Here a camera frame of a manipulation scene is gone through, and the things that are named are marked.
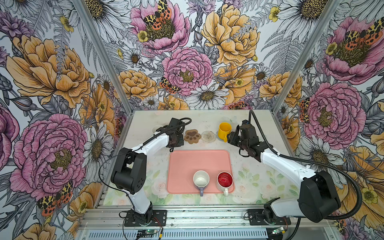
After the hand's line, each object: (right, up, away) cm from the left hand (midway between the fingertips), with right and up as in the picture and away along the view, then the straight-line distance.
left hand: (177, 146), depth 93 cm
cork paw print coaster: (+9, +5, +13) cm, 16 cm away
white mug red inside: (+27, -18, -8) cm, 34 cm away
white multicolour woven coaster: (+20, +4, +13) cm, 24 cm away
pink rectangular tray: (+3, -12, +1) cm, 12 cm away
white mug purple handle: (+14, -17, -7) cm, 24 cm away
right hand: (+31, +4, -5) cm, 32 cm away
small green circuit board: (-12, -37, -21) cm, 44 cm away
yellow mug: (+30, +11, +7) cm, 33 cm away
